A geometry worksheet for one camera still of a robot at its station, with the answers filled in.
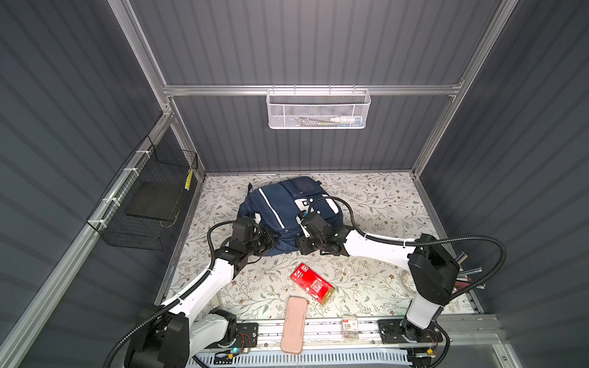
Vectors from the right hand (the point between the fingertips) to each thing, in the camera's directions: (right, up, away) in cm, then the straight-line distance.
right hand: (302, 242), depth 87 cm
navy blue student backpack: (-9, +13, +3) cm, 16 cm away
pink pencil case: (-3, -24, -13) cm, 28 cm away
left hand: (-8, +4, -4) cm, 10 cm away
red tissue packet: (+4, -14, -4) cm, 15 cm away
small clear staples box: (+15, -25, -13) cm, 32 cm away
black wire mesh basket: (-50, +15, -17) cm, 55 cm away
